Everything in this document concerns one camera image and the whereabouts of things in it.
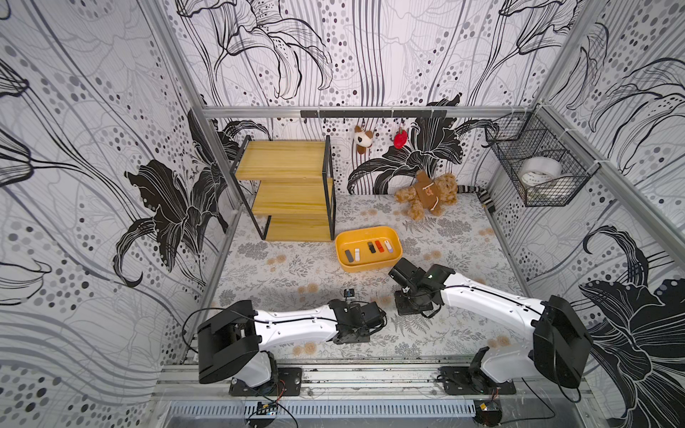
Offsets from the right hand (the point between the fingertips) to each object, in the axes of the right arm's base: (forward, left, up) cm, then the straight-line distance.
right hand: (402, 305), depth 83 cm
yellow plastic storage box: (+24, +11, -4) cm, 27 cm away
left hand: (-9, +14, -3) cm, 17 cm away
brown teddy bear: (+46, -16, +2) cm, 49 cm away
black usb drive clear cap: (+24, +9, -3) cm, 26 cm away
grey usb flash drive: (+20, +17, -3) cm, 27 cm away
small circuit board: (-27, +41, -6) cm, 49 cm away
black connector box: (-27, -21, -6) cm, 34 cm away
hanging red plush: (+50, -2, +28) cm, 58 cm away
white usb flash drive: (+21, +14, -3) cm, 25 cm away
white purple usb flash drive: (+25, +2, -3) cm, 25 cm away
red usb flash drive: (+25, +6, -3) cm, 26 cm away
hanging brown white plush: (+49, +12, +28) cm, 58 cm away
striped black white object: (+54, -43, -4) cm, 69 cm away
